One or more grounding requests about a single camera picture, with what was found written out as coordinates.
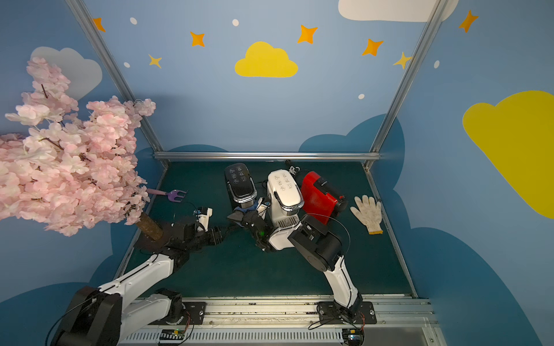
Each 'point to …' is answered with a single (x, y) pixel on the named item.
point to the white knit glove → (369, 213)
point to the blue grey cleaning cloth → (239, 213)
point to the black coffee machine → (241, 186)
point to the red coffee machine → (321, 200)
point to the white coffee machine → (284, 200)
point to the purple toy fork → (172, 194)
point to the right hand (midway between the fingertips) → (248, 209)
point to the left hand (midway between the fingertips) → (226, 226)
